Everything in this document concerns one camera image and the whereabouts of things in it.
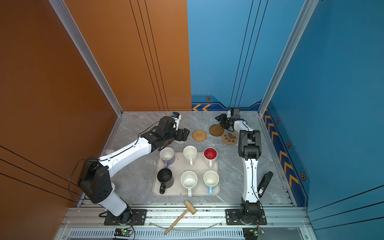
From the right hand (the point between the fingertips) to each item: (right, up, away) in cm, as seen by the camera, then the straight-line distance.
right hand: (216, 119), depth 112 cm
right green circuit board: (+11, -56, -42) cm, 71 cm away
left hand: (-22, -6, -27) cm, 36 cm away
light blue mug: (-7, -35, -28) cm, 45 cm away
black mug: (-33, -34, -27) cm, 55 cm away
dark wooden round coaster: (-1, -8, -3) cm, 8 cm away
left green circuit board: (-50, -56, -41) cm, 86 cm away
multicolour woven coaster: (-27, -16, -10) cm, 33 cm away
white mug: (-19, -22, -19) cm, 35 cm away
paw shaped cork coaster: (+8, -14, -9) cm, 18 cm away
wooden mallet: (-18, -46, -37) cm, 62 cm away
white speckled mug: (-20, -37, -28) cm, 50 cm away
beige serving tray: (-25, -30, -19) cm, 43 cm away
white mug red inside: (-7, -23, -19) cm, 30 cm away
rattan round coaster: (-13, -12, -7) cm, 19 cm away
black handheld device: (+23, -37, -28) cm, 52 cm away
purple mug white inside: (-34, -23, -20) cm, 45 cm away
